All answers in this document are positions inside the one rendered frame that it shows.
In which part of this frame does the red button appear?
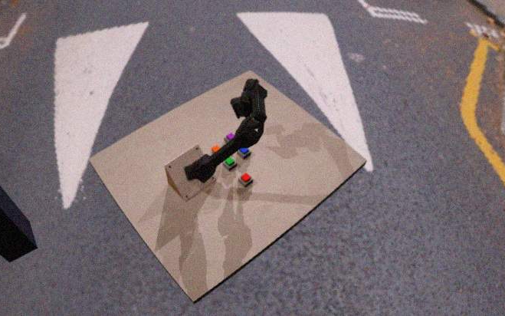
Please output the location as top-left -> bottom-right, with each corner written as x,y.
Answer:
238,173 -> 253,188

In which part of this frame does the green button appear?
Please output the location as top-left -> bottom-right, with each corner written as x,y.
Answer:
222,157 -> 237,171

